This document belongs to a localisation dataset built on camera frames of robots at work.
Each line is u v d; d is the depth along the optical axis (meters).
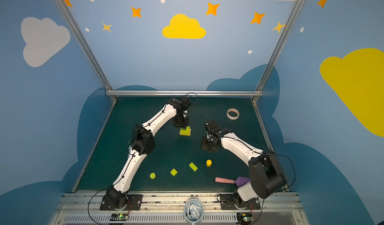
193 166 0.86
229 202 0.74
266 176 0.44
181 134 0.99
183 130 0.99
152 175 0.82
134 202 0.75
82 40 0.86
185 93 0.87
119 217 0.70
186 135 0.98
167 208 0.73
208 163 0.86
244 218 0.71
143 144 0.64
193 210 0.72
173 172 0.84
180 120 0.86
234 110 1.14
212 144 0.73
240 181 0.80
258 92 1.15
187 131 0.99
